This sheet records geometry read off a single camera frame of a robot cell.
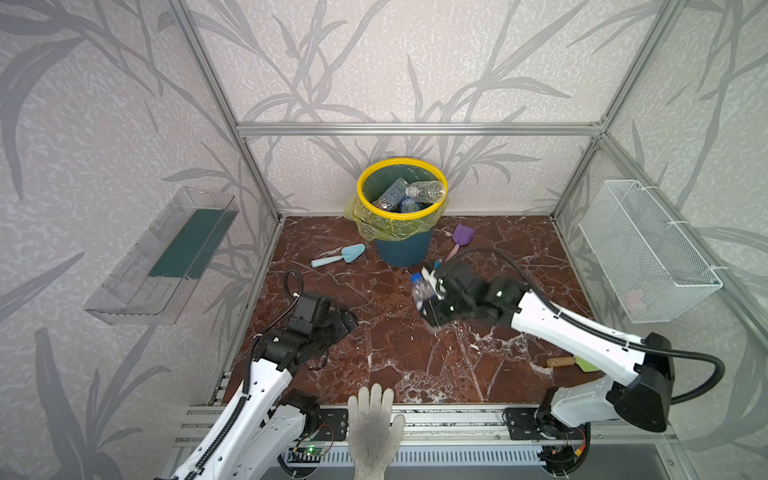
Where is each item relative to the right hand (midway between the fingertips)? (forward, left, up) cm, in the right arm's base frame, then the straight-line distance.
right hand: (427, 300), depth 76 cm
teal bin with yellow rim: (+32, +9, +3) cm, 33 cm away
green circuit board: (-31, +29, -18) cm, 46 cm away
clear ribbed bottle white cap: (+25, 0, +14) cm, 29 cm away
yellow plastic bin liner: (+22, +15, +4) cm, 27 cm away
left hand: (-2, +20, -4) cm, 20 cm away
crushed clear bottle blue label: (+2, +1, +2) cm, 3 cm away
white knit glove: (-28, +14, -17) cm, 35 cm away
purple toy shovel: (+38, -17, -19) cm, 46 cm away
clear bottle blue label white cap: (+31, +5, +4) cm, 31 cm away
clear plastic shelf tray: (-2, +61, +13) cm, 62 cm away
